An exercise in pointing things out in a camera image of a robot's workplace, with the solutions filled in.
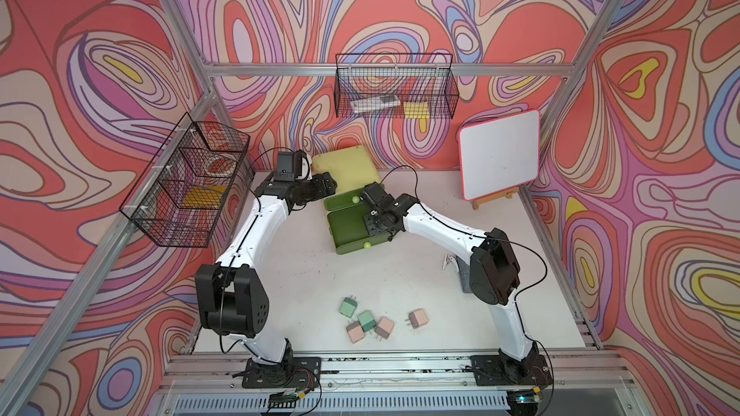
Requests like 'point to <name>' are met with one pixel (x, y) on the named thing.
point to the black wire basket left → (176, 198)
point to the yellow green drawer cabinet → (351, 168)
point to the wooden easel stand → (508, 193)
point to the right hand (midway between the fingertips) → (378, 228)
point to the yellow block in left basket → (208, 196)
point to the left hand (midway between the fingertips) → (328, 186)
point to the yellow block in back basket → (416, 110)
